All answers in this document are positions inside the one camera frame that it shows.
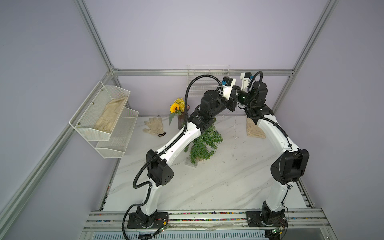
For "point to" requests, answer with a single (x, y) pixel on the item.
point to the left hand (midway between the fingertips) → (238, 92)
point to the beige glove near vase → (156, 126)
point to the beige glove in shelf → (109, 117)
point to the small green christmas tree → (197, 149)
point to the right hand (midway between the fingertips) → (223, 89)
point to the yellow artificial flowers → (177, 107)
